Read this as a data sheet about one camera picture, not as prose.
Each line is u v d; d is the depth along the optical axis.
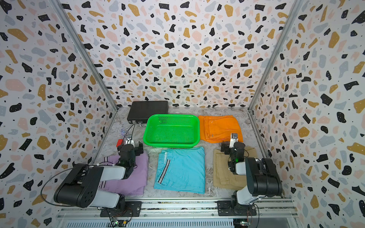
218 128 1.06
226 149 0.86
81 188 0.44
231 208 0.73
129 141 0.78
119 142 0.98
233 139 0.83
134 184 0.80
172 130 1.07
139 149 0.88
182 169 0.86
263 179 0.45
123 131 1.00
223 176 0.84
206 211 0.74
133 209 0.73
